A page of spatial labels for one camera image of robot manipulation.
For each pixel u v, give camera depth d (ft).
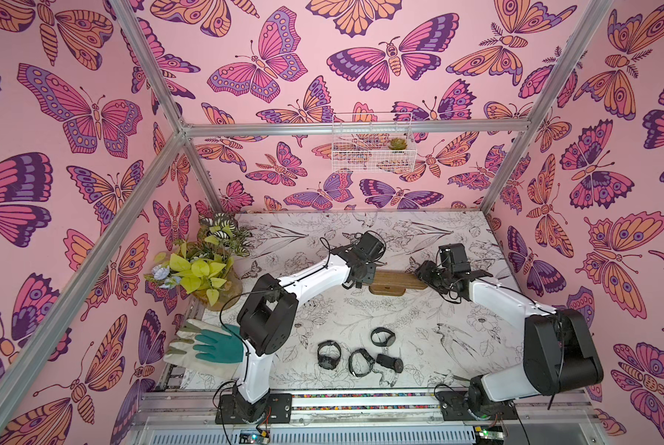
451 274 2.29
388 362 2.61
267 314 1.71
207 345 2.74
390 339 2.76
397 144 3.03
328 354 2.74
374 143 3.12
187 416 2.41
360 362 2.67
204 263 2.50
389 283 2.95
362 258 2.33
